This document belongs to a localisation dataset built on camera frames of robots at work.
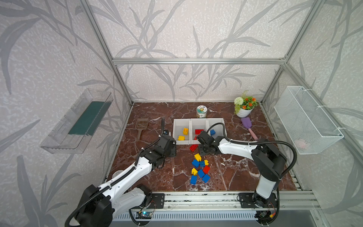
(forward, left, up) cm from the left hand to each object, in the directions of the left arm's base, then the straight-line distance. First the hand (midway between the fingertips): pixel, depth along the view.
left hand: (172, 147), depth 84 cm
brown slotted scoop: (+24, +27, -10) cm, 37 cm away
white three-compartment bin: (+19, -12, -3) cm, 23 cm away
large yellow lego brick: (+11, -5, -8) cm, 14 cm away
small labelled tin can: (+30, -19, -2) cm, 36 cm away
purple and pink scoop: (+25, -54, -8) cm, 61 cm away
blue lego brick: (+16, -27, -8) cm, 32 cm away
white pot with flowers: (+32, -50, +4) cm, 59 cm away
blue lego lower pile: (-12, -17, -8) cm, 22 cm away
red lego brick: (+15, -16, -7) cm, 23 cm away
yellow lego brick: (+15, -7, -6) cm, 18 cm away
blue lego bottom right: (-15, -20, -9) cm, 26 cm away
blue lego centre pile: (-7, -14, -7) cm, 17 cm away
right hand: (+3, -18, -8) cm, 19 cm away
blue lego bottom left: (-16, -12, -8) cm, 22 cm away
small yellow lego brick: (-12, -13, -6) cm, 19 cm away
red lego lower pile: (-10, -20, -8) cm, 24 cm away
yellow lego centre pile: (-3, -15, -6) cm, 17 cm away
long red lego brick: (+4, -13, -7) cm, 15 cm away
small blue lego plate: (-7, -18, -7) cm, 20 cm away
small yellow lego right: (-6, -21, -8) cm, 23 cm away
